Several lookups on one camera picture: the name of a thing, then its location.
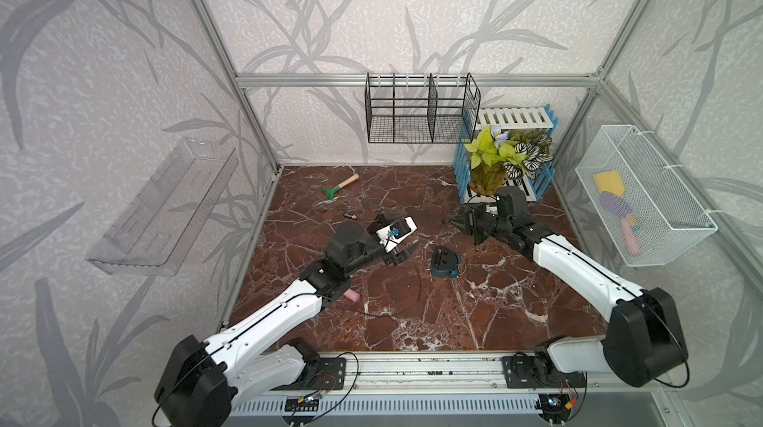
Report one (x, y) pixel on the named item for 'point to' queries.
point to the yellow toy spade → (610, 182)
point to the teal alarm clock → (445, 262)
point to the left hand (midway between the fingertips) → (410, 225)
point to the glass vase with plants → (499, 156)
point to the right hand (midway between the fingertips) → (446, 213)
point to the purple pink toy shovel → (614, 205)
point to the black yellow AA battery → (352, 216)
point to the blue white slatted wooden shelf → (510, 120)
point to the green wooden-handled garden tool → (331, 192)
